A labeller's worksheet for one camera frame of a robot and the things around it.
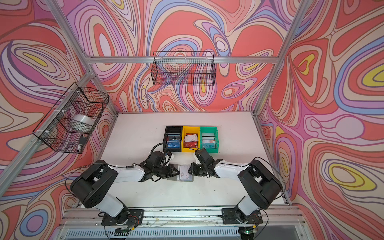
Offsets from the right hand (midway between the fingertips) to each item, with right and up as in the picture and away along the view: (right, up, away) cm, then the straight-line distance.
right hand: (191, 174), depth 88 cm
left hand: (-6, +1, -1) cm, 6 cm away
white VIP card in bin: (0, +21, +14) cm, 25 cm away
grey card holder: (-8, -1, -3) cm, 9 cm away
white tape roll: (-52, +31, -18) cm, 63 cm away
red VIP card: (0, +16, +11) cm, 20 cm away
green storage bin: (+13, +20, +14) cm, 28 cm away
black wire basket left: (-62, +26, -21) cm, 71 cm away
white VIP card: (-4, 0, -1) cm, 4 cm away
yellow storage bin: (-2, +26, +12) cm, 29 cm away
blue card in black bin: (-12, +16, +11) cm, 23 cm away
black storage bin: (-13, +22, +14) cm, 29 cm away
